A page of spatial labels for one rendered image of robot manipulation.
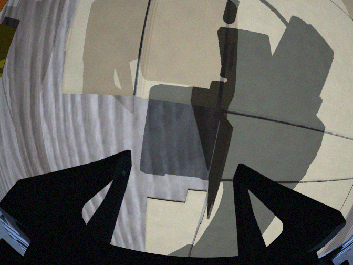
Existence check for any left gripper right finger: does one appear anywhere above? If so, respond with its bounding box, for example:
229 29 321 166
233 164 346 265

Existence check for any grey aluminium extrusion rail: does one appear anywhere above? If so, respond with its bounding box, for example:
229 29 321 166
0 215 353 258

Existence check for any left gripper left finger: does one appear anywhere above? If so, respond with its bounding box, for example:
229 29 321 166
8 150 132 244

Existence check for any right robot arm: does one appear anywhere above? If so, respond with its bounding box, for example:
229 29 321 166
319 246 343 265

